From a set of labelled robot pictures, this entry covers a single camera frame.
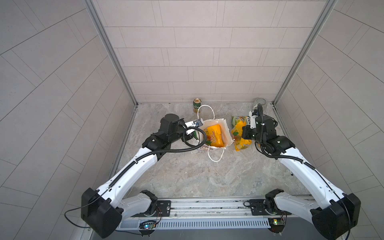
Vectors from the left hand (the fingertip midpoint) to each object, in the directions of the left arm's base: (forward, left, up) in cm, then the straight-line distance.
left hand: (197, 120), depth 72 cm
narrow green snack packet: (-10, +1, +3) cm, 10 cm away
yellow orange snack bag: (0, -10, -14) cm, 17 cm away
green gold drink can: (+28, +1, -19) cm, 34 cm away
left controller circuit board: (-40, +21, -23) cm, 51 cm away
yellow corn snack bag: (-5, -23, -13) cm, 27 cm away
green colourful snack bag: (+20, -27, -26) cm, 42 cm away
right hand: (+1, -23, -7) cm, 24 cm away
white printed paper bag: (-4, -16, -12) cm, 21 cm away
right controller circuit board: (-40, -38, -28) cm, 61 cm away
